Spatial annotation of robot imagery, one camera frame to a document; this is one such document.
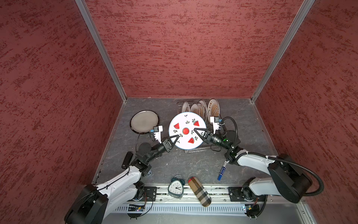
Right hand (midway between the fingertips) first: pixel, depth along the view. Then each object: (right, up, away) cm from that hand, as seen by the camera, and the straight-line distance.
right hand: (192, 132), depth 73 cm
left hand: (-7, -4, 0) cm, 8 cm away
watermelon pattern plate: (-5, +4, -1) cm, 7 cm away
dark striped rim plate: (-36, +3, +30) cm, 47 cm away
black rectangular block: (-40, -18, +11) cm, 45 cm away
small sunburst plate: (+3, +14, +27) cm, 30 cm away
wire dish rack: (-8, +16, +33) cm, 37 cm away
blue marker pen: (+18, -24, +8) cm, 31 cm away
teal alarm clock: (-9, -29, -1) cm, 31 cm away
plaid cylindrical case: (+6, -34, -3) cm, 34 cm away
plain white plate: (-36, +4, +30) cm, 47 cm away
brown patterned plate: (+17, +13, +27) cm, 34 cm away
